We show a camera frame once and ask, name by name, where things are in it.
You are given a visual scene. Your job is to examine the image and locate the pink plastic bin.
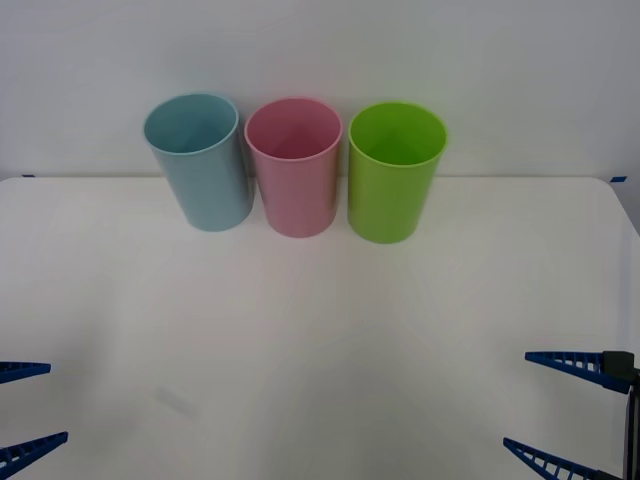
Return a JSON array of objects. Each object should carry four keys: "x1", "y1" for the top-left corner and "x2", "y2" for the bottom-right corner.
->
[{"x1": 243, "y1": 96, "x2": 344, "y2": 239}]

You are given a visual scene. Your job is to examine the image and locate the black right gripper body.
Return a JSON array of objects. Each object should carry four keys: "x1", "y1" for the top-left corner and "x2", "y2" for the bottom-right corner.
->
[{"x1": 620, "y1": 368, "x2": 640, "y2": 480}]

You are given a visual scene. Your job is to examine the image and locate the green plastic bin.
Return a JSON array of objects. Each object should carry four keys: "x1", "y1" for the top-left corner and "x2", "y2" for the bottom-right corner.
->
[{"x1": 347, "y1": 100, "x2": 448, "y2": 246}]

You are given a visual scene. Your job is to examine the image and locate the pale blue plastic bin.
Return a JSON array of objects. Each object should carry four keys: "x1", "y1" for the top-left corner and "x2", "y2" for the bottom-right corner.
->
[{"x1": 142, "y1": 91, "x2": 253, "y2": 233}]

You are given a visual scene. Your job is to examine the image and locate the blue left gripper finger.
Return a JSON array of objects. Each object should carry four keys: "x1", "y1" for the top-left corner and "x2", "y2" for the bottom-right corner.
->
[
  {"x1": 0, "y1": 360, "x2": 53, "y2": 386},
  {"x1": 0, "y1": 431, "x2": 70, "y2": 468}
]

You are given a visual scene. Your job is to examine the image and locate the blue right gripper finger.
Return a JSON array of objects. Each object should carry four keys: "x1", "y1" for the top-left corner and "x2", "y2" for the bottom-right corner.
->
[
  {"x1": 524, "y1": 350, "x2": 636, "y2": 395},
  {"x1": 502, "y1": 437, "x2": 624, "y2": 480}
]

